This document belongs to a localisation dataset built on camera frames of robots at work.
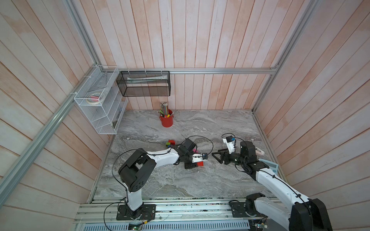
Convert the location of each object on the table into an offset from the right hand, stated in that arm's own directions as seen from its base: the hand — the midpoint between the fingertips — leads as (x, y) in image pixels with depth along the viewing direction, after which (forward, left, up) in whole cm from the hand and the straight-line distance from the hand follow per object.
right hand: (216, 151), depth 83 cm
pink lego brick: (-3, +13, +7) cm, 15 cm away
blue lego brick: (+9, +30, -10) cm, 33 cm away
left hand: (-3, +12, -10) cm, 16 cm away
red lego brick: (+12, +27, -9) cm, 31 cm away
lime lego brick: (+11, +31, -9) cm, 34 cm away
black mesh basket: (+48, +49, +14) cm, 70 cm away
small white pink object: (+6, -31, -10) cm, 33 cm away
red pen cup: (+30, +33, -9) cm, 45 cm away
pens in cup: (+32, +34, +1) cm, 47 cm away
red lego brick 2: (-5, +9, -7) cm, 12 cm away
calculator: (-5, -36, -10) cm, 38 cm away
